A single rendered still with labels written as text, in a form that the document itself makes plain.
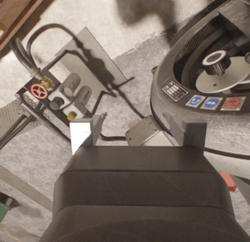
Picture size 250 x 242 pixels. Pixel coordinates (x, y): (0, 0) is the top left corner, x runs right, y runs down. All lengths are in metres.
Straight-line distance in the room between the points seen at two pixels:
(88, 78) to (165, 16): 0.63
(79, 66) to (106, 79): 0.20
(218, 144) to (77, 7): 1.05
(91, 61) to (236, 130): 1.07
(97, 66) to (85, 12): 0.32
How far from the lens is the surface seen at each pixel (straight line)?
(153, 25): 1.16
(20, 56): 0.93
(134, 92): 1.33
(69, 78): 1.02
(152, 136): 0.47
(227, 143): 0.35
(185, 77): 0.66
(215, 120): 0.36
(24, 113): 1.81
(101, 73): 1.29
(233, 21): 0.64
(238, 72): 0.43
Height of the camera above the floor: 1.13
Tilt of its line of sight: 50 degrees down
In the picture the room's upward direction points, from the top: 168 degrees counter-clockwise
